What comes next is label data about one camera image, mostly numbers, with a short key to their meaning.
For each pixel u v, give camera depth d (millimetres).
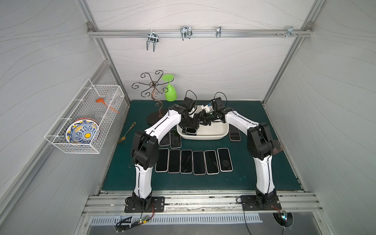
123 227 678
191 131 866
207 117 848
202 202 748
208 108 917
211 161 900
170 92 945
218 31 734
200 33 781
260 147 566
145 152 507
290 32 764
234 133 901
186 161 932
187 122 770
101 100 776
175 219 703
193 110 775
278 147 931
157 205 734
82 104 689
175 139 953
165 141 566
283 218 717
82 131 618
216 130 1030
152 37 783
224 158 876
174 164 868
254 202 732
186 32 765
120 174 836
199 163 902
